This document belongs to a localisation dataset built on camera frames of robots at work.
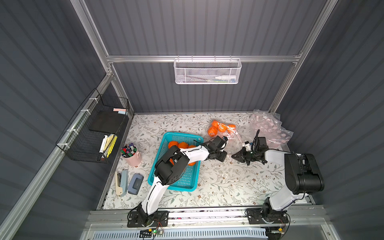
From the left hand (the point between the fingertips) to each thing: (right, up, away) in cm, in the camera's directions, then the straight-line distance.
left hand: (224, 154), depth 95 cm
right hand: (+6, 0, -4) cm, 7 cm away
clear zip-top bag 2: (+34, +19, +10) cm, 40 cm away
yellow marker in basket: (-58, +9, -26) cm, 64 cm away
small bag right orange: (+7, +17, +9) cm, 21 cm away
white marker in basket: (-62, +10, -25) cm, 68 cm away
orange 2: (-26, +6, -2) cm, 27 cm away
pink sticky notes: (-63, +28, -10) cm, 70 cm away
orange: (-33, +7, +1) cm, 34 cm away
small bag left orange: (-7, +15, +7) cm, 18 cm away
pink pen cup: (-56, +2, -11) cm, 57 cm away
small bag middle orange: (0, +17, +10) cm, 20 cm away
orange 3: (-21, -5, -6) cm, 22 cm away
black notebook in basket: (-66, +21, -17) cm, 71 cm away
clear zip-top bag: (+8, +6, +7) cm, 12 cm away
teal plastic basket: (-23, -14, -8) cm, 28 cm away
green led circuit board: (-41, -34, -23) cm, 58 cm away
